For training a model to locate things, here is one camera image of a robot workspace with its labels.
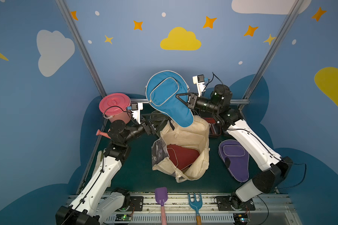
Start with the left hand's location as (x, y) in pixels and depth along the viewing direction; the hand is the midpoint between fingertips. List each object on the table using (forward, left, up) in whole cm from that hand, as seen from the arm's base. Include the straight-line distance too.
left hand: (163, 117), depth 62 cm
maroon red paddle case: (-1, -12, -41) cm, 42 cm away
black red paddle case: (+2, -27, -11) cm, 29 cm away
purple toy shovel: (-24, +1, -39) cm, 46 cm away
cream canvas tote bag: (+8, -20, -28) cm, 35 cm away
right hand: (+9, -7, +6) cm, 13 cm away
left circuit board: (-35, +20, -40) cm, 57 cm away
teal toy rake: (-29, -18, -38) cm, 51 cm away
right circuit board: (-34, -41, -40) cm, 67 cm away
